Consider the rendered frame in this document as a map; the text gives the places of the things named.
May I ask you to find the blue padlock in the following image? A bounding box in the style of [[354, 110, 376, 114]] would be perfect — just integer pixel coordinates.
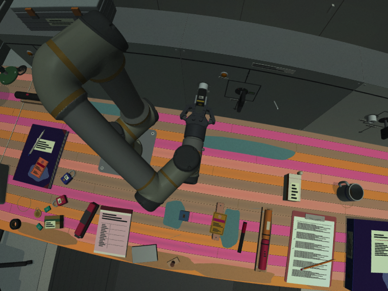
[[60, 170, 77, 185]]

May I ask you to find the dark grey mimic board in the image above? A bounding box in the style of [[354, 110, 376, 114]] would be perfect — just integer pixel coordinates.
[[0, 0, 388, 141]]

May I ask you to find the orange pencil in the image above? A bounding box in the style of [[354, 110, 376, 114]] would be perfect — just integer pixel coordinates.
[[299, 259, 335, 271]]

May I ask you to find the small olive labelled box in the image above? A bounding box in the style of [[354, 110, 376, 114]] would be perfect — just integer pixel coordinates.
[[44, 215, 65, 230]]

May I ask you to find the dark blue logbook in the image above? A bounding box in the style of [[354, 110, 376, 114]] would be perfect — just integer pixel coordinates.
[[13, 123, 70, 190]]

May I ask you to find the black and white interlock key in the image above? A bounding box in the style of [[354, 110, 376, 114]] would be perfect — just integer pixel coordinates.
[[194, 81, 210, 107]]

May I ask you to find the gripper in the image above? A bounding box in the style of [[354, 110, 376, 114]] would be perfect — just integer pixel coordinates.
[[179, 104, 217, 140]]

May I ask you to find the dark grey flat device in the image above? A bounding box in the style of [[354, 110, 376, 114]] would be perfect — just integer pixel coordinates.
[[0, 163, 10, 205]]

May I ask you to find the cream labelled box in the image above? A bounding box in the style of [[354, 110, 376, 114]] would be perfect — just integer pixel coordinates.
[[283, 170, 304, 202]]

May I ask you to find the grey base plate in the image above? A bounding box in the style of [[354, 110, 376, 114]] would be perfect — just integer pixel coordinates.
[[98, 128, 158, 177]]

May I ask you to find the grey drawer cabinet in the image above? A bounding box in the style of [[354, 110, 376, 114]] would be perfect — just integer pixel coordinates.
[[10, 0, 118, 31]]

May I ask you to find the dark thin ruler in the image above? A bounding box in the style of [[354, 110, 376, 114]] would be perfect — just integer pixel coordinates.
[[253, 206, 264, 271]]

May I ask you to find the orange and red tester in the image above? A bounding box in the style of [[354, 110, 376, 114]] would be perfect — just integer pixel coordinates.
[[258, 208, 273, 271]]

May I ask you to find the yellow caution tag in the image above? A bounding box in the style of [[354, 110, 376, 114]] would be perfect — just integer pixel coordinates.
[[210, 212, 228, 235]]

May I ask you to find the black torch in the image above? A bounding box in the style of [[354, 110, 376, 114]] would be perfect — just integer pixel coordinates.
[[14, 91, 42, 102]]

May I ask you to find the red and black tool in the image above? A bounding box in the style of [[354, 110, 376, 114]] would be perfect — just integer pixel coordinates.
[[73, 202, 100, 240]]

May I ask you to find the red padlock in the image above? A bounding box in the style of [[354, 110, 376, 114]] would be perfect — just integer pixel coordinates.
[[51, 195, 69, 208]]

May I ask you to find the grey pen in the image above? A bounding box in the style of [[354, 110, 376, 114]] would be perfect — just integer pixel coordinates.
[[28, 129, 47, 156]]

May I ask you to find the orange tag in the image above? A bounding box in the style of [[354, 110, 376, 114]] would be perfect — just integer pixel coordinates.
[[32, 157, 49, 180]]

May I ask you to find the grey pad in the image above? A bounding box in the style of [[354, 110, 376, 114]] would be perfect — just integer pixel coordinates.
[[131, 243, 159, 264]]

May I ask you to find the green round desk lamp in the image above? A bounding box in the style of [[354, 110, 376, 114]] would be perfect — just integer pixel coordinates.
[[0, 65, 20, 85]]

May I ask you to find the red and black marker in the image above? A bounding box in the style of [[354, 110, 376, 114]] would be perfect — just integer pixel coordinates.
[[237, 221, 248, 254]]

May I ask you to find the dark blue binder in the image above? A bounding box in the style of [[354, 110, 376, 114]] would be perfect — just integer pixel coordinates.
[[344, 217, 388, 291]]

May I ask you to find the red clipboard with paper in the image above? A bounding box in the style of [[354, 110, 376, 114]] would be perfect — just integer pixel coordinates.
[[284, 210, 338, 288]]

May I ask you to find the dark grey mug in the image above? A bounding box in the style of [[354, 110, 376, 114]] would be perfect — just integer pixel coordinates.
[[335, 180, 364, 202]]

